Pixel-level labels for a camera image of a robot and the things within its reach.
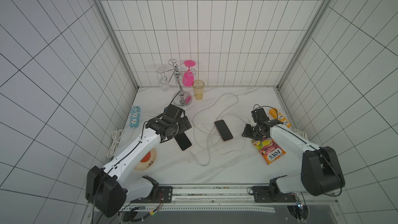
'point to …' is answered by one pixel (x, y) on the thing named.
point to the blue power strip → (135, 113)
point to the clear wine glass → (164, 83)
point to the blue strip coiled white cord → (117, 135)
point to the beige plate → (143, 166)
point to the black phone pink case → (183, 141)
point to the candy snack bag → (270, 150)
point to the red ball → (146, 157)
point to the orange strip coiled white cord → (301, 134)
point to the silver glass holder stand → (181, 98)
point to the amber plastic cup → (198, 87)
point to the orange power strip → (273, 112)
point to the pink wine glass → (188, 80)
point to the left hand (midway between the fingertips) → (181, 130)
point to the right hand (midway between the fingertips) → (240, 133)
